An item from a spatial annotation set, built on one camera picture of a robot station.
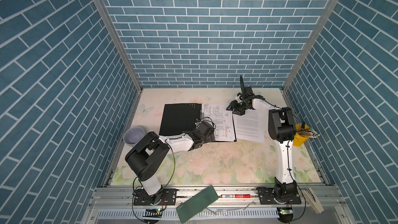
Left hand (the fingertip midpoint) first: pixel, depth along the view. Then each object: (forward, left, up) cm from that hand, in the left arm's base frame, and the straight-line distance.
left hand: (209, 136), depth 93 cm
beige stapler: (-34, -47, +1) cm, 58 cm away
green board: (-34, +6, 0) cm, 34 cm away
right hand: (+20, -14, +1) cm, 24 cm away
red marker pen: (-32, -11, -1) cm, 33 cm away
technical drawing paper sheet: (+13, -10, -1) cm, 16 cm away
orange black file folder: (+17, +21, -7) cm, 28 cm away
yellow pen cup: (-7, -50, +7) cm, 51 cm away
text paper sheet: (+7, -27, -1) cm, 29 cm away
